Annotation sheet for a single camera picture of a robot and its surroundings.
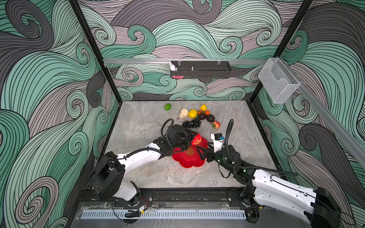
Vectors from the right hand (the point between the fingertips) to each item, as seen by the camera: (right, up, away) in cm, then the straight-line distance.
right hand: (200, 146), depth 75 cm
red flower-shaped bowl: (-5, -10, +13) cm, 17 cm away
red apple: (-2, +3, +1) cm, 4 cm away
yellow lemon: (-1, +18, +32) cm, 36 cm away
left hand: (-1, +6, +3) cm, 6 cm away
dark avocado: (+12, +14, +29) cm, 34 cm away
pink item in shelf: (-13, +42, +15) cm, 46 cm away
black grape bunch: (0, +11, +25) cm, 27 cm away
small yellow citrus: (+8, +23, +38) cm, 45 cm away
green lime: (-21, +23, +39) cm, 50 cm away
